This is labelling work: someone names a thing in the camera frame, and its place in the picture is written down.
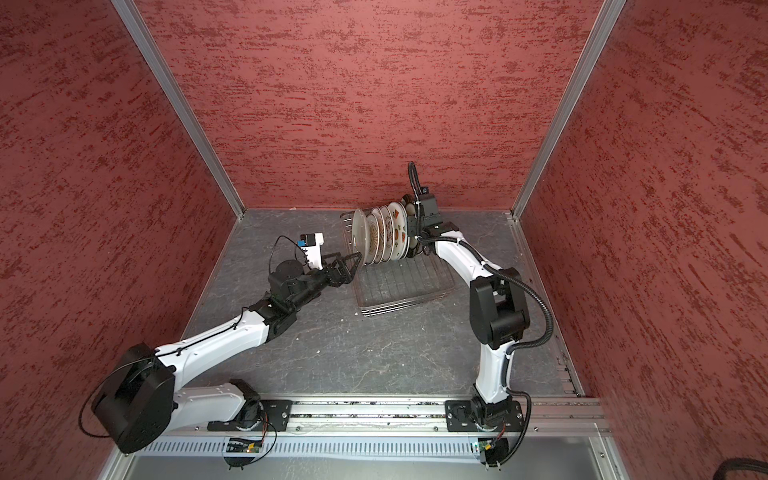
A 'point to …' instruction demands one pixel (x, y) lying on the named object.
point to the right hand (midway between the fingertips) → (415, 224)
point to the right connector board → (496, 450)
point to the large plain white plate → (360, 237)
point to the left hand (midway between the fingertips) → (353, 260)
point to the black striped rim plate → (411, 207)
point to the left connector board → (244, 445)
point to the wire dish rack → (413, 284)
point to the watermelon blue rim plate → (402, 241)
